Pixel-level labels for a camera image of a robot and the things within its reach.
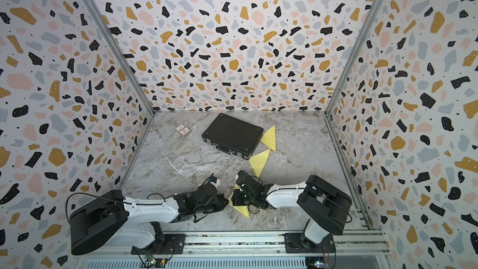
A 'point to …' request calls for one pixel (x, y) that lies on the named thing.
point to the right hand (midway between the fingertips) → (230, 201)
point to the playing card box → (183, 130)
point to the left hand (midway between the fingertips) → (232, 203)
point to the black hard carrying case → (233, 136)
